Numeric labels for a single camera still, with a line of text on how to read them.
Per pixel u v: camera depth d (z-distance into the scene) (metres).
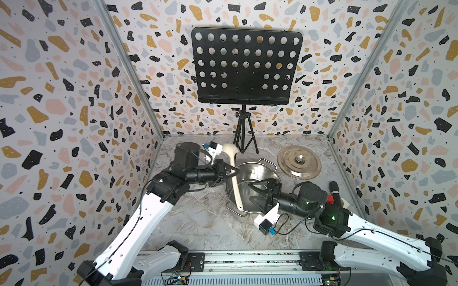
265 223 0.50
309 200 0.45
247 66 0.68
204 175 0.53
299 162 1.07
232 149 0.66
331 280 0.72
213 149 0.60
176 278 0.71
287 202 0.53
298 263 0.73
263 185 0.54
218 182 0.56
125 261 0.37
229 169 0.61
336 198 0.91
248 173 0.80
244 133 1.00
